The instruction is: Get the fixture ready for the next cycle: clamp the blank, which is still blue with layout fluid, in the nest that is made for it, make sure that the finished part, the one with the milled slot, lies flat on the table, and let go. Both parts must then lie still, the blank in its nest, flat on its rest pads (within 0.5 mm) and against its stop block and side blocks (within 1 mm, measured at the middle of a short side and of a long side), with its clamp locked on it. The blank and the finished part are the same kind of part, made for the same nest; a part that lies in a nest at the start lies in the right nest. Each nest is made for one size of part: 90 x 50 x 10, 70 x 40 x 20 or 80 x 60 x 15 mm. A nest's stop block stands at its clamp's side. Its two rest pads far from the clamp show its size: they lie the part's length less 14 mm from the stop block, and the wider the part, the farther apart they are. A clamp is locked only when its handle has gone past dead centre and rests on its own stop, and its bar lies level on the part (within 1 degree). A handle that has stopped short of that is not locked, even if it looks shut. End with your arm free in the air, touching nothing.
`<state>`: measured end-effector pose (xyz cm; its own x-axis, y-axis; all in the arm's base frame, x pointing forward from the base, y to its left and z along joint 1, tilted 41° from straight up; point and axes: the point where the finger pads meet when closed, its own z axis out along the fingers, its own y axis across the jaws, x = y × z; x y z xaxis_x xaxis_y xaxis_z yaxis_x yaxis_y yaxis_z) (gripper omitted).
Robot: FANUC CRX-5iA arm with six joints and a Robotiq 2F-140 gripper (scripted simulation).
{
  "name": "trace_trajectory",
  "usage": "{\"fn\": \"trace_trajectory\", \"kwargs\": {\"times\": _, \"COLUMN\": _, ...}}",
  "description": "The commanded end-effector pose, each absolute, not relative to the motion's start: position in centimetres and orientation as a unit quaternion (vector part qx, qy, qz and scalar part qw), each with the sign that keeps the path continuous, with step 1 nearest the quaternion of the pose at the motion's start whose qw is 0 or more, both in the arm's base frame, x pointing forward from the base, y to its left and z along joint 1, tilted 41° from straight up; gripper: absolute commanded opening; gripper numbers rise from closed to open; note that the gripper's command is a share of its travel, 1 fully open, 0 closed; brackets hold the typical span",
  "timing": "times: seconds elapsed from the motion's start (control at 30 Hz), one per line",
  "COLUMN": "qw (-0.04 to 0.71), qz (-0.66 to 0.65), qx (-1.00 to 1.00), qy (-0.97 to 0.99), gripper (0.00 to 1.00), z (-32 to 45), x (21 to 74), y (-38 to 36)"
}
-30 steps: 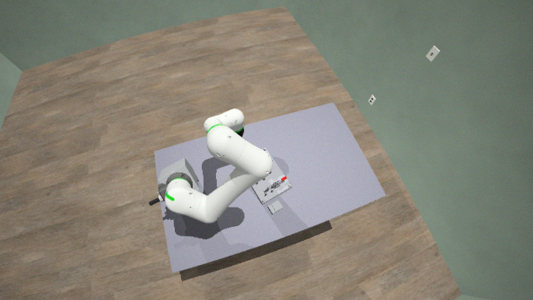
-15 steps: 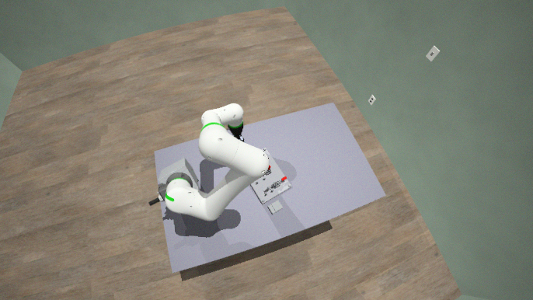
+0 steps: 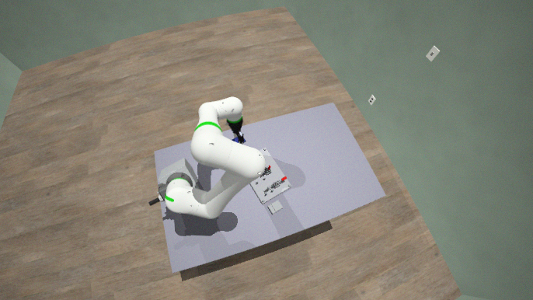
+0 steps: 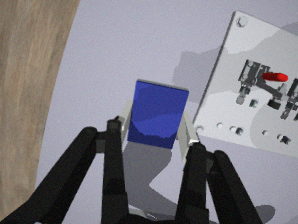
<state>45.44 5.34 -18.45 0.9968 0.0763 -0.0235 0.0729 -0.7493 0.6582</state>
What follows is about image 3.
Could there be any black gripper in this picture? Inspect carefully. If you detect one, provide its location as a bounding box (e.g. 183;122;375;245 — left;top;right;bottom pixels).
230;125;244;145

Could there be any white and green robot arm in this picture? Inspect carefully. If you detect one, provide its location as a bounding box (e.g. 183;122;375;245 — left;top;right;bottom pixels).
149;97;266;219

